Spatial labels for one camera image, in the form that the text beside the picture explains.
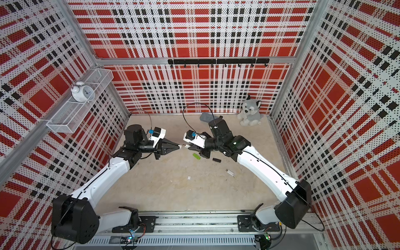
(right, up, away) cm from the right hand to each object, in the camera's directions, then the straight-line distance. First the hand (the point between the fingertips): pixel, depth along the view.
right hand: (194, 145), depth 70 cm
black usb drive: (+12, -12, +25) cm, 30 cm away
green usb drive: (-1, -10, +28) cm, 30 cm away
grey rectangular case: (+6, +17, +48) cm, 51 cm away
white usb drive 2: (-3, 0, -2) cm, 4 cm away
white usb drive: (+20, -18, +20) cm, 34 cm away
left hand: (-6, 0, +1) cm, 6 cm away
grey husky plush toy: (+35, +18, +34) cm, 52 cm away
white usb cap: (-6, 0, -2) cm, 6 cm away
